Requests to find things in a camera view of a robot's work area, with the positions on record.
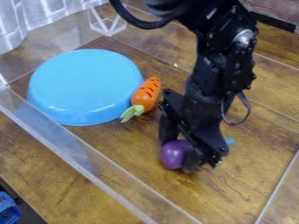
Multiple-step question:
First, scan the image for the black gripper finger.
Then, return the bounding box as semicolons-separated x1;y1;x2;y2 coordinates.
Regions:
158;115;178;144
181;148;202;174

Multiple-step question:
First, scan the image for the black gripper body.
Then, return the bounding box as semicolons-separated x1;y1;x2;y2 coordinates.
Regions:
158;80;229;157

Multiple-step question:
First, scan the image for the purple toy eggplant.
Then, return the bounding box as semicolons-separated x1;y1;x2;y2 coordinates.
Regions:
160;137;236;171

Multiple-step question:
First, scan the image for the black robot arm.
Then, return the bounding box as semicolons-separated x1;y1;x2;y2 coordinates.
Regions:
144;0;257;173

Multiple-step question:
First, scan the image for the blue round tray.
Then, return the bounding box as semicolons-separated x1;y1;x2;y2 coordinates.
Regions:
26;49;144;126

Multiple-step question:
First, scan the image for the orange toy carrot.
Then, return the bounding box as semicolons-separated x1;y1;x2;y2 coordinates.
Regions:
118;77;161;123

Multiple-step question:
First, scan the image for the blue object at corner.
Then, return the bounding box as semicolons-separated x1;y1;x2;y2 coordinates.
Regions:
0;192;21;224

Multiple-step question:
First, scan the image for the white brick pattern curtain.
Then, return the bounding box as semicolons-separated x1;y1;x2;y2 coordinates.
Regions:
0;0;108;54

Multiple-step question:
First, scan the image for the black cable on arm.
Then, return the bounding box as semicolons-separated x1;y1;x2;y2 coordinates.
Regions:
108;0;173;31

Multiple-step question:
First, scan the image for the clear acrylic corner bracket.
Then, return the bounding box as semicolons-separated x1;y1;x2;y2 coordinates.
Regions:
88;5;126;37

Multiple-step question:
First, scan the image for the clear acrylic enclosure wall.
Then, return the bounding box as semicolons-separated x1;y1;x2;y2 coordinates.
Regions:
0;0;299;224

